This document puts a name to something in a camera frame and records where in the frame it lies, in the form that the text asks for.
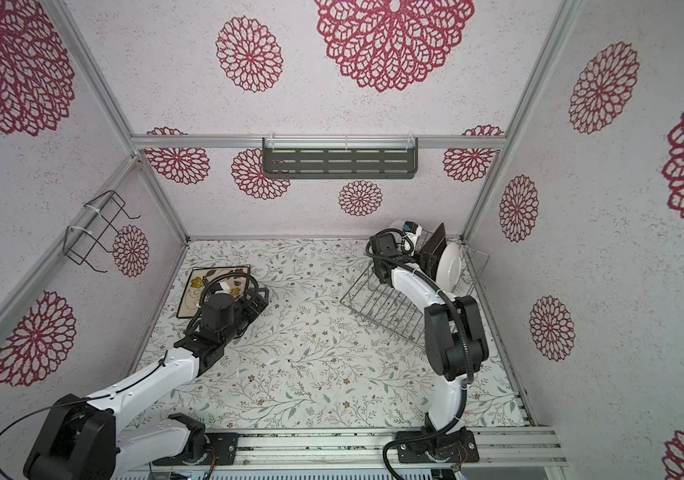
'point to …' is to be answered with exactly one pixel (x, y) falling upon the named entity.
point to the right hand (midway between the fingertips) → (424, 252)
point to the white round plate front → (448, 267)
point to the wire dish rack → (395, 312)
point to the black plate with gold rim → (435, 246)
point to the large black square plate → (203, 281)
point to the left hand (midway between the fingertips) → (263, 302)
